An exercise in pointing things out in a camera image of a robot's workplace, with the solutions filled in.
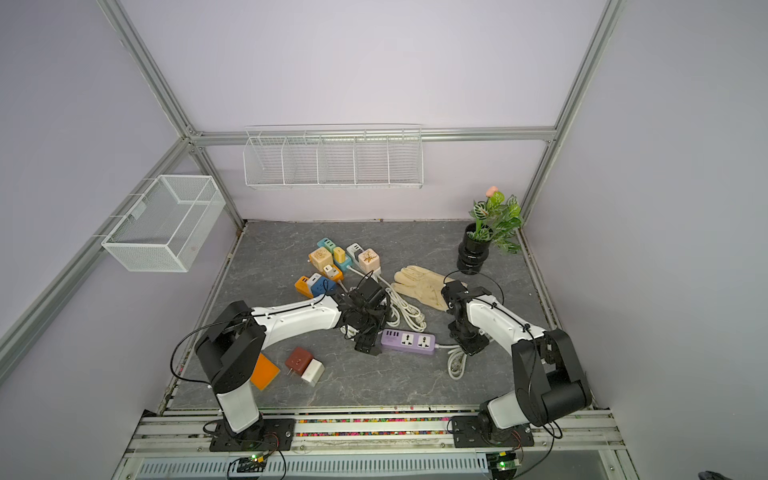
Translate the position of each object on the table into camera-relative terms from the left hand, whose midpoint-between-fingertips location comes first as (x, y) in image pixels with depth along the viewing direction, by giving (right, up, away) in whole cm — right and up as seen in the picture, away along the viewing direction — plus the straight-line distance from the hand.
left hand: (393, 333), depth 85 cm
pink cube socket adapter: (-9, +21, +14) cm, 26 cm away
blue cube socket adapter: (-22, +13, +6) cm, 26 cm away
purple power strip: (+5, -2, 0) cm, 5 cm away
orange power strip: (-30, +13, +14) cm, 36 cm away
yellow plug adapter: (-19, +23, +17) cm, 34 cm away
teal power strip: (-23, +26, +20) cm, 40 cm away
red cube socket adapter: (-26, -6, -5) cm, 27 cm away
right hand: (+21, -3, +2) cm, 21 cm away
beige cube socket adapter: (-24, +21, +14) cm, 35 cm away
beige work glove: (+10, +12, +16) cm, 23 cm away
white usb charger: (-21, -9, -6) cm, 24 cm away
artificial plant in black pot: (+32, +33, +5) cm, 46 cm away
